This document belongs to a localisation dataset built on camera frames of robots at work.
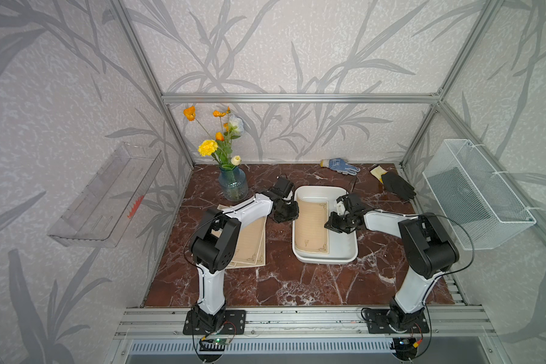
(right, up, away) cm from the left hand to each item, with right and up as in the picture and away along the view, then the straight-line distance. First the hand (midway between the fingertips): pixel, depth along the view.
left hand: (298, 215), depth 93 cm
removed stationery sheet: (-19, -14, -3) cm, 24 cm away
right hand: (+12, -4, +3) cm, 13 cm away
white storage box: (+18, -13, -3) cm, 22 cm away
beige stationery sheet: (+6, -5, +2) cm, 8 cm away
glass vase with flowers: (-29, +14, +6) cm, 33 cm away
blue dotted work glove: (+24, +23, +26) cm, 42 cm away
